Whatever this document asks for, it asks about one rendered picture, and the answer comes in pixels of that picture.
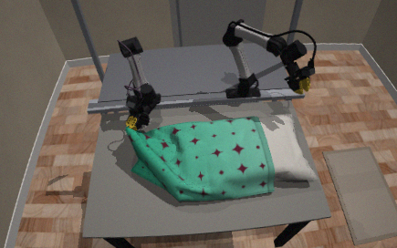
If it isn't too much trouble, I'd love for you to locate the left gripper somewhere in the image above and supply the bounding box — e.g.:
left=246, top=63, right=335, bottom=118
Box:
left=285, top=62, right=310, bottom=95

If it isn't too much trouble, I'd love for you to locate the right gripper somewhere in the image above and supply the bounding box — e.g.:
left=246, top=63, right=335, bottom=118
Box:
left=126, top=104, right=151, bottom=130

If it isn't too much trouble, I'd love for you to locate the white pillow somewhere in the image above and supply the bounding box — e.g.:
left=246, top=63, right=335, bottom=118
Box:
left=258, top=113, right=318, bottom=182

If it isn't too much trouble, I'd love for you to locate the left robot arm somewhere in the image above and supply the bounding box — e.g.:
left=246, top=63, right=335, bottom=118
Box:
left=223, top=19, right=315, bottom=98

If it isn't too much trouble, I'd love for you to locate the green pillowcase with star pattern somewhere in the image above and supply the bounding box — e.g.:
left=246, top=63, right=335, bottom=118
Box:
left=126, top=116, right=275, bottom=202

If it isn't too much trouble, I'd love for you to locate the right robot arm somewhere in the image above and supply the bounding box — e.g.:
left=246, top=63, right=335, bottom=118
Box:
left=119, top=37, right=161, bottom=112

